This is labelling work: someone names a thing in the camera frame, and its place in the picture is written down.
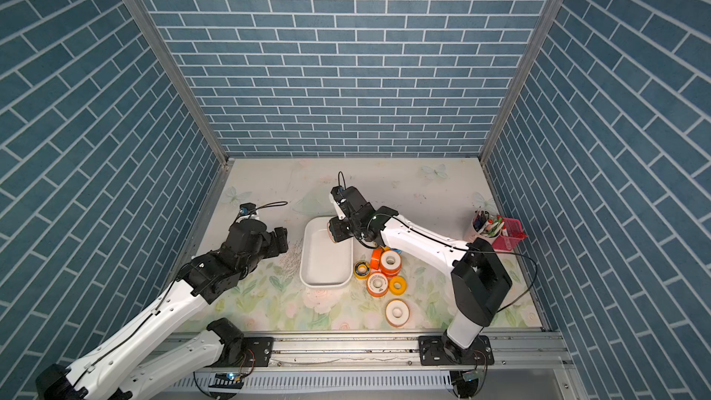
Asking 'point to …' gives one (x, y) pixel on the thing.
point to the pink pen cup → (486, 226)
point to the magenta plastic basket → (515, 234)
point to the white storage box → (324, 264)
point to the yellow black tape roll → (361, 269)
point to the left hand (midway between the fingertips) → (283, 234)
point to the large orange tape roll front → (397, 312)
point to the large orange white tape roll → (391, 262)
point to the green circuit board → (227, 381)
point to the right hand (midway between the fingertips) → (335, 227)
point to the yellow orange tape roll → (397, 285)
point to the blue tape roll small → (396, 250)
